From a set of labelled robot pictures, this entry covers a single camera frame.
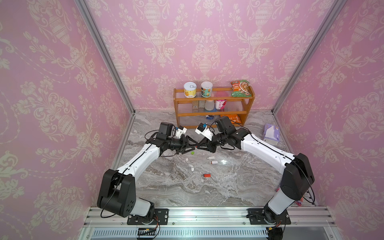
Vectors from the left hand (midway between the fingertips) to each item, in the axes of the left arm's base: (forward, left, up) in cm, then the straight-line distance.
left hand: (197, 147), depth 77 cm
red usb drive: (-7, -6, -20) cm, 22 cm away
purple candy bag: (-22, -53, -17) cm, 60 cm away
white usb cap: (-4, +2, -19) cm, 20 cm away
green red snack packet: (+32, -25, +14) cm, 43 cm away
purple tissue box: (+19, -50, -13) cm, 55 cm away
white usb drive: (+4, -9, -19) cm, 22 cm away
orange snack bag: (+36, -28, -15) cm, 48 cm away
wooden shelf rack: (+33, +4, -7) cm, 34 cm away
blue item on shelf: (+36, -10, -15) cm, 40 cm away
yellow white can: (+29, +4, +15) cm, 33 cm away
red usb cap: (0, 0, 0) cm, 0 cm away
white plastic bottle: (+33, -8, 0) cm, 34 cm away
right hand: (+2, -1, -1) cm, 2 cm away
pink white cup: (+32, -15, +2) cm, 35 cm away
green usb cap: (+8, +2, -19) cm, 21 cm away
